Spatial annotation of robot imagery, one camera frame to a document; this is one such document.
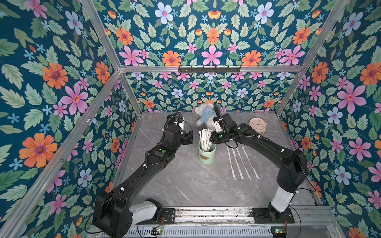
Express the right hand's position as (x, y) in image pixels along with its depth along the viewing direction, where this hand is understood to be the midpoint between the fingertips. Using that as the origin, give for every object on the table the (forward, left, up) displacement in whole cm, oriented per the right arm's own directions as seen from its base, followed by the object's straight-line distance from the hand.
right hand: (214, 135), depth 85 cm
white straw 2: (-17, -17, -17) cm, 29 cm away
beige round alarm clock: (+23, -35, -16) cm, 44 cm away
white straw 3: (-9, -19, -17) cm, 27 cm away
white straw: (-9, -11, -18) cm, 23 cm away
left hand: (-2, +15, +8) cm, 17 cm away
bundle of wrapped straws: (-3, +5, -3) cm, 7 cm away
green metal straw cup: (-10, +4, -9) cm, 14 cm away
